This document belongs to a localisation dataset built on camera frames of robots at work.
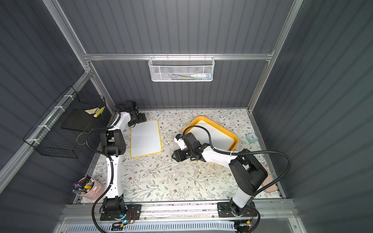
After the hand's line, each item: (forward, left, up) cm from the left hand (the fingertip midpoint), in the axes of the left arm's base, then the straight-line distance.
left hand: (142, 119), depth 110 cm
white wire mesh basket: (+31, -30, +24) cm, 50 cm away
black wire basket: (-30, +28, +26) cm, 49 cm away
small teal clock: (-17, -80, 0) cm, 81 cm away
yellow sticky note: (-15, +19, +25) cm, 35 cm away
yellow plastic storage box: (-8, -56, +1) cm, 56 cm away
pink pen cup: (-52, +14, +9) cm, 54 cm away
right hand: (-33, -29, +5) cm, 44 cm away
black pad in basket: (-24, +21, +27) cm, 42 cm away
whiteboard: (-16, -5, -3) cm, 17 cm away
